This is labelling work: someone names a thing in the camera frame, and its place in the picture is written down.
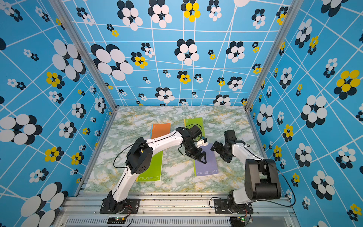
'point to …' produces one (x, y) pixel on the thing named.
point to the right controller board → (237, 221)
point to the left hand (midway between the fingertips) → (203, 159)
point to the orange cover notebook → (159, 129)
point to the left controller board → (116, 220)
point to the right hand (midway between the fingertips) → (218, 152)
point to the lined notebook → (210, 168)
